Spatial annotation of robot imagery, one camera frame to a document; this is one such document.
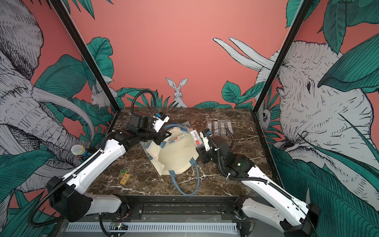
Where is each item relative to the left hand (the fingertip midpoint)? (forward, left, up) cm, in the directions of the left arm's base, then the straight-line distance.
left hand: (170, 131), depth 75 cm
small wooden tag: (-15, +28, -24) cm, 40 cm away
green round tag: (-10, +31, -26) cm, 41 cm away
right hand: (-8, -15, -1) cm, 16 cm away
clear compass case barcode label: (+22, -25, -24) cm, 41 cm away
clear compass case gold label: (+20, -30, -24) cm, 43 cm away
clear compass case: (+20, -35, -24) cm, 47 cm away
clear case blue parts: (+22, -41, -25) cm, 53 cm away
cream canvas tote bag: (-2, -1, -24) cm, 24 cm away
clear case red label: (-5, -13, 0) cm, 14 cm away
